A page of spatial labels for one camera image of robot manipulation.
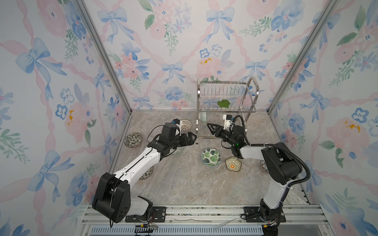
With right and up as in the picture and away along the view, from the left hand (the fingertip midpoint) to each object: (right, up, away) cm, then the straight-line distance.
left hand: (191, 136), depth 82 cm
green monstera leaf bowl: (+12, -14, +11) cm, 22 cm away
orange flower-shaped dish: (+26, -18, +8) cm, 32 cm away
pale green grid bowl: (+8, +12, +20) cm, 25 cm away
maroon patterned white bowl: (-4, +6, +28) cm, 28 cm away
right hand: (+10, +7, +7) cm, 14 cm away
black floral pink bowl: (-40, -4, +19) cm, 44 cm away
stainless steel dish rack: (+19, +27, +31) cm, 45 cm away
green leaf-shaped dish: (+19, +19, +5) cm, 27 cm away
